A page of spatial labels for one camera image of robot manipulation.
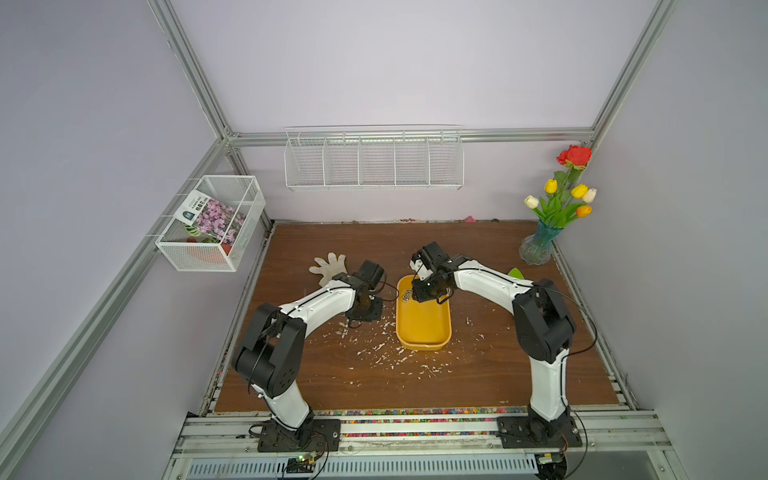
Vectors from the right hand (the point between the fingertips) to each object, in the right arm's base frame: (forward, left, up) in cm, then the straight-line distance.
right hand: (415, 292), depth 95 cm
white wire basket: (-2, +58, +25) cm, 63 cm away
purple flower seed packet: (+5, +52, +29) cm, 59 cm away
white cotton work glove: (+12, +30, -3) cm, 32 cm away
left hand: (-8, +14, 0) cm, 16 cm away
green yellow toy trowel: (+10, -37, -5) cm, 38 cm away
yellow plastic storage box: (-9, -3, -5) cm, 11 cm away
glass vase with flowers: (+21, -47, +19) cm, 55 cm away
